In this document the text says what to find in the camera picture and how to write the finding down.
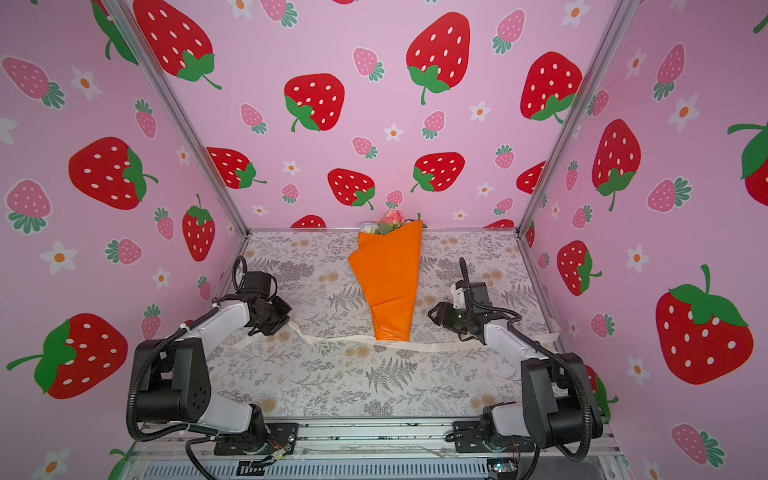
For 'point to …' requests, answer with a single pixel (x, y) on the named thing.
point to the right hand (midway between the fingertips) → (433, 315)
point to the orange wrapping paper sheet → (387, 267)
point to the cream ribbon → (285, 334)
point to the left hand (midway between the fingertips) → (291, 314)
